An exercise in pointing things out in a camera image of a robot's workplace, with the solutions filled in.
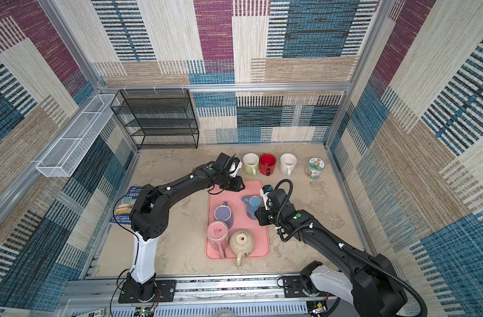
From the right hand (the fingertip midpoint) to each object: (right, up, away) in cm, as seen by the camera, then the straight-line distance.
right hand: (258, 216), depth 83 cm
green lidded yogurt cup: (+30, +21, +17) cm, 41 cm away
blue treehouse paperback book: (-61, -1, +9) cm, 62 cm away
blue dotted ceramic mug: (-2, +5, +2) cm, 6 cm away
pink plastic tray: (-7, -5, +11) cm, 14 cm away
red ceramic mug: (+6, +22, +25) cm, 34 cm away
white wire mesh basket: (-70, +25, -11) cm, 75 cm away
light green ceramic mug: (-2, +23, +22) cm, 32 cm away
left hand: (-6, +12, +10) cm, 17 cm away
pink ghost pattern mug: (-16, -6, -8) cm, 18 cm away
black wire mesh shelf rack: (-54, +47, +28) cm, 76 cm away
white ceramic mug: (+16, +22, +19) cm, 33 cm away
